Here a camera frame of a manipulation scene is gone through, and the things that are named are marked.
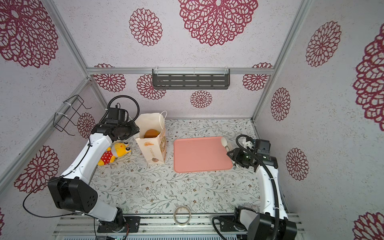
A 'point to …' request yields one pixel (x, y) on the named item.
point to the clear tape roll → (174, 218)
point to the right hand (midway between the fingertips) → (231, 153)
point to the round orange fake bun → (151, 133)
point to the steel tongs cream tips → (228, 145)
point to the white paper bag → (153, 149)
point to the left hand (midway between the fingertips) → (136, 131)
